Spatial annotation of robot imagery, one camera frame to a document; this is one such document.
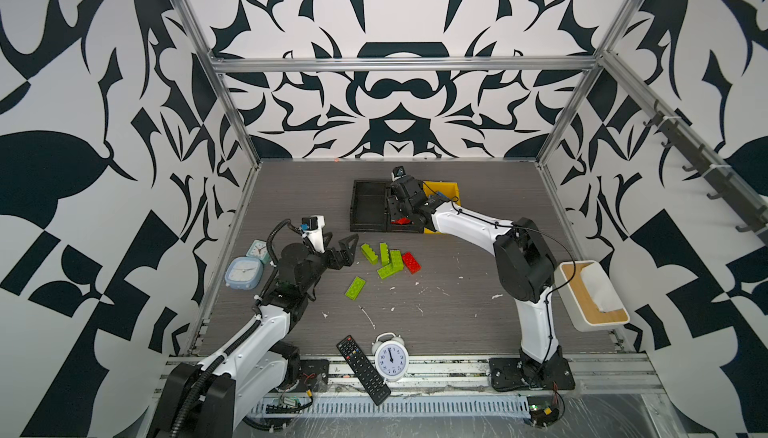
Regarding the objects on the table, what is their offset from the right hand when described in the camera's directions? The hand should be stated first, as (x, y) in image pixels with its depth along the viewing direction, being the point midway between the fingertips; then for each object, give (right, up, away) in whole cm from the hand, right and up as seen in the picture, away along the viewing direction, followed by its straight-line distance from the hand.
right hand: (394, 197), depth 95 cm
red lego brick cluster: (+5, -20, -4) cm, 21 cm away
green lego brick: (-8, -17, -2) cm, 19 cm away
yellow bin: (+19, +3, +10) cm, 22 cm away
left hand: (-14, -8, -14) cm, 22 cm away
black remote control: (-8, -42, -21) cm, 48 cm away
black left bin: (-9, -3, +14) cm, 17 cm away
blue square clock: (-44, -22, -7) cm, 50 cm away
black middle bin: (+1, -10, +3) cm, 10 cm away
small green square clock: (-42, -16, -1) cm, 45 cm away
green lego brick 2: (-3, -17, -2) cm, 18 cm away
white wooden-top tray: (+52, -27, -13) cm, 60 cm away
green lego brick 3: (0, -19, -4) cm, 19 cm away
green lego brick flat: (-2, -22, -4) cm, 23 cm away
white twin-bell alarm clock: (-1, -39, -20) cm, 44 cm away
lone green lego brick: (-12, -27, -7) cm, 30 cm away
